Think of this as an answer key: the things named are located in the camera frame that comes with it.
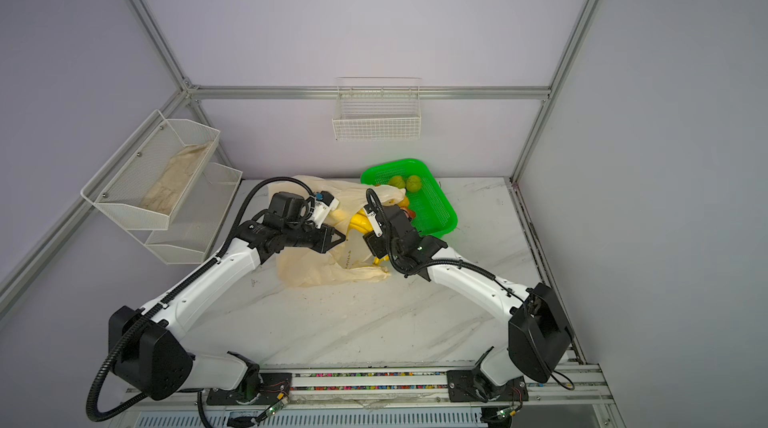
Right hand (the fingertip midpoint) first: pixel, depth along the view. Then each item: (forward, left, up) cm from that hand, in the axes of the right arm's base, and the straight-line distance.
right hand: (374, 226), depth 81 cm
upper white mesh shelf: (+7, +61, +11) cm, 63 cm away
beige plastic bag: (-5, +8, -12) cm, 16 cm away
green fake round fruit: (+33, -12, -16) cm, 38 cm away
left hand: (-5, +8, +1) cm, 10 cm away
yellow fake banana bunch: (-2, +3, +6) cm, 7 cm away
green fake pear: (+31, -6, -13) cm, 34 cm away
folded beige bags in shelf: (+1, +54, +11) cm, 55 cm away
